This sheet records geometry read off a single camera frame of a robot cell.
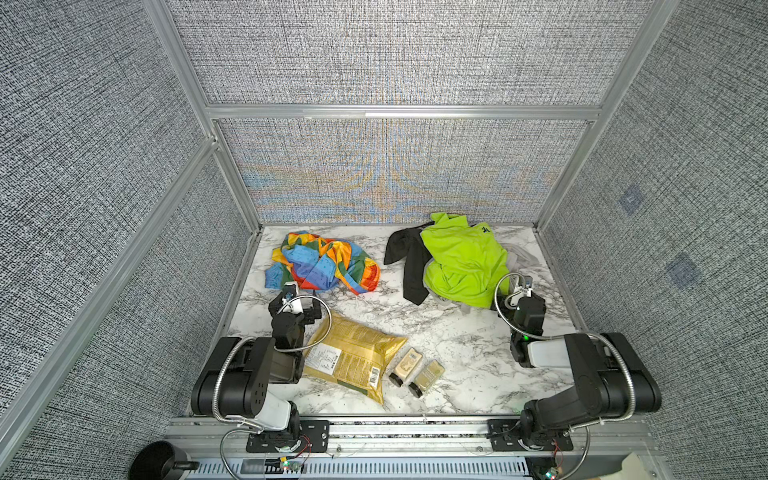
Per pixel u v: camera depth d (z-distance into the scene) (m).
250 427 0.54
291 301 0.73
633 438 0.74
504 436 0.72
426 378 0.78
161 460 0.68
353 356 0.80
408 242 1.05
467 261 0.97
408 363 0.82
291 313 0.74
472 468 0.70
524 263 1.06
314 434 0.74
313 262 0.98
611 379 0.44
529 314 0.70
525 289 0.77
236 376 0.45
